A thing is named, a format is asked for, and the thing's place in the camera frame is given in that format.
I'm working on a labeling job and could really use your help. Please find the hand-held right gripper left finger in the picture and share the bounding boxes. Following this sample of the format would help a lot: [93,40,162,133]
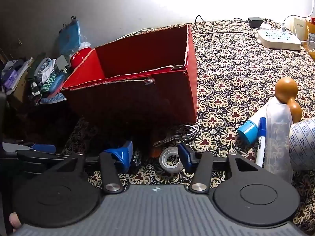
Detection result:
[50,141,133,194]

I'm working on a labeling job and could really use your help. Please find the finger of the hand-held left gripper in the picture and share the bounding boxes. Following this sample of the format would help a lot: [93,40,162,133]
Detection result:
[15,143,57,153]
[15,149,74,170]

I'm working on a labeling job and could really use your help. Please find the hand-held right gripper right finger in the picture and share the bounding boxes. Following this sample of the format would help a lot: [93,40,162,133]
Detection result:
[178,143,265,193]

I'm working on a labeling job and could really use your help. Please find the black digital device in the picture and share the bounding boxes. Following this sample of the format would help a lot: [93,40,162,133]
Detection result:
[132,149,143,173]

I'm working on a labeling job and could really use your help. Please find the clear tape roll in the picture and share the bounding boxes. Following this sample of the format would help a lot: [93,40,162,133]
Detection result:
[159,146,184,174]

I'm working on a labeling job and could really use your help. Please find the metal scissors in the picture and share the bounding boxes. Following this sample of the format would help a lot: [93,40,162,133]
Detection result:
[153,125,200,148]

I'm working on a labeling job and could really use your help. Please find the red cardboard box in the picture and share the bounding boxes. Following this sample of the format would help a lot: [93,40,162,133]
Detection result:
[60,24,198,128]

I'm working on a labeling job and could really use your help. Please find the person's right hand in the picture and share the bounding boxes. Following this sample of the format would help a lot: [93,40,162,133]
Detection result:
[9,213,23,233]

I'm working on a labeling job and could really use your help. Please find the pile of folded clothes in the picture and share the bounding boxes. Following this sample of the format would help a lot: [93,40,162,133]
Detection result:
[1,58,33,95]

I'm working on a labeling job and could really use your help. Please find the green striped socks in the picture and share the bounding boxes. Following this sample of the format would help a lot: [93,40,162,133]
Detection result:
[30,71,59,98]

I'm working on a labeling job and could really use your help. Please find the blue checkered towel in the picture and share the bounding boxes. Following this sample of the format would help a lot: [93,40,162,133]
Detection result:
[39,91,69,105]

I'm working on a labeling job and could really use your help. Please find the blue glasses case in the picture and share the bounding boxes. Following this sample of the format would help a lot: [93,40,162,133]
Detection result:
[49,72,65,94]

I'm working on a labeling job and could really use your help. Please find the white tube with blue cap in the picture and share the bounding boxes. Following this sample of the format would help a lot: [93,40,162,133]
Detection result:
[237,98,278,143]

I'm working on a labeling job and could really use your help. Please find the blue marker pen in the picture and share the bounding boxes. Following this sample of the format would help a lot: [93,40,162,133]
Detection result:
[255,117,268,168]

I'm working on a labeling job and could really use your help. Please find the small square mirror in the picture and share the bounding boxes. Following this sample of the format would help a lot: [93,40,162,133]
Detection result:
[55,55,69,71]

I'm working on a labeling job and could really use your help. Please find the clear plastic container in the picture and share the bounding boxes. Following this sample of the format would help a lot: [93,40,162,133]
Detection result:
[264,103,294,183]

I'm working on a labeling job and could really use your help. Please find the red round pouch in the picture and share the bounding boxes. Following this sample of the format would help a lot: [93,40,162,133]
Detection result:
[70,48,93,68]

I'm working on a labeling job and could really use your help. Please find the white patterned paper roll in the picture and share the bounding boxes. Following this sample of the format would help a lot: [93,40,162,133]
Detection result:
[288,118,315,171]

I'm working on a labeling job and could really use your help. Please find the wooden gourd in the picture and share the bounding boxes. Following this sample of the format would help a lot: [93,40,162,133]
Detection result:
[275,77,302,124]

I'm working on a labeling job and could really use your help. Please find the white power strip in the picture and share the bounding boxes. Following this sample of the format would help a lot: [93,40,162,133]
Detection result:
[257,28,302,51]

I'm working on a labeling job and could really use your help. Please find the black power adapter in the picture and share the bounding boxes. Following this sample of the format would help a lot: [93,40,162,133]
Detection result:
[247,17,264,28]

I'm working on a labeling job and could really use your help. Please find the white carton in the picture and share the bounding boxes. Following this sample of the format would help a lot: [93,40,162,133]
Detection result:
[292,17,307,40]

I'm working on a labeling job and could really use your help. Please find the orange carton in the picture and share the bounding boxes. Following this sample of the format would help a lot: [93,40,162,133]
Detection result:
[301,17,315,59]

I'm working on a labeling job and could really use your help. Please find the black cable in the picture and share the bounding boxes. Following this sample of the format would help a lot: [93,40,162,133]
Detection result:
[195,15,259,39]

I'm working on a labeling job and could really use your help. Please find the thin white charger cable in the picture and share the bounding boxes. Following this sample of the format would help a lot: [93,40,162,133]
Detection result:
[282,0,315,33]

